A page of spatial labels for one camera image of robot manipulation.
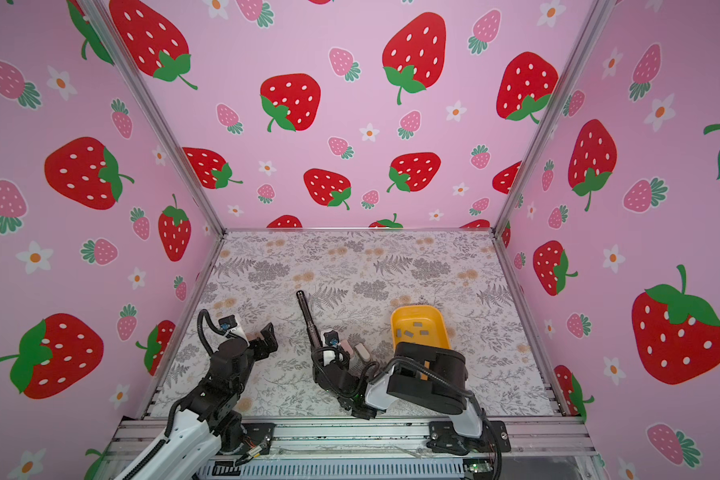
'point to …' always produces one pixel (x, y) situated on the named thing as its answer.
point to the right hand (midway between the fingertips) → (314, 347)
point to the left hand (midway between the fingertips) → (258, 329)
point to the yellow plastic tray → (403, 316)
